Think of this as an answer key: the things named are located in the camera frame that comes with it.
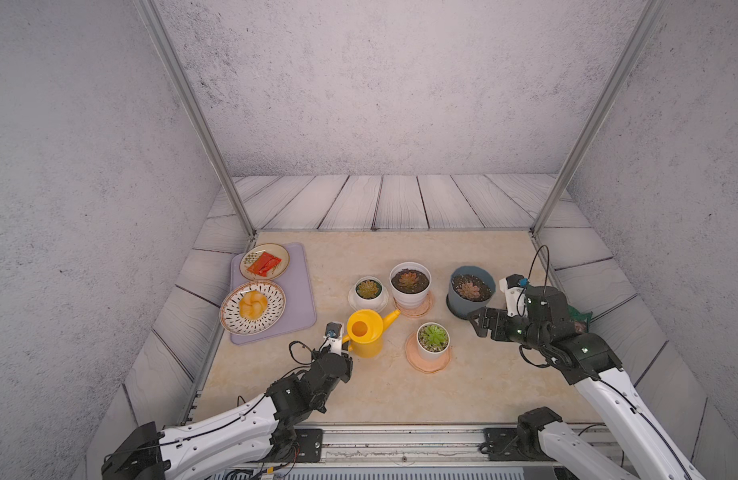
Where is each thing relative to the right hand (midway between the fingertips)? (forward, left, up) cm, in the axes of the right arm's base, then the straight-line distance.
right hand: (484, 316), depth 73 cm
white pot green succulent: (-1, +11, -11) cm, 16 cm away
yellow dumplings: (+13, +66, -16) cm, 69 cm away
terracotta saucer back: (+13, +13, -21) cm, 28 cm away
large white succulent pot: (+18, +16, -11) cm, 26 cm away
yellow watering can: (-2, +29, -4) cm, 29 cm away
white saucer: (+13, +26, -19) cm, 34 cm away
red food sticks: (+31, +67, -17) cm, 76 cm away
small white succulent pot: (+15, +29, -13) cm, 35 cm away
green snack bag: (+13, -36, -21) cm, 44 cm away
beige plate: (+35, +73, -17) cm, 83 cm away
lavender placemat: (+25, +56, -21) cm, 65 cm away
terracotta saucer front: (-4, +13, -21) cm, 25 cm away
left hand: (-2, +33, -11) cm, 35 cm away
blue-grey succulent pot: (+16, -2, -11) cm, 19 cm away
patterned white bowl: (+9, +72, -19) cm, 75 cm away
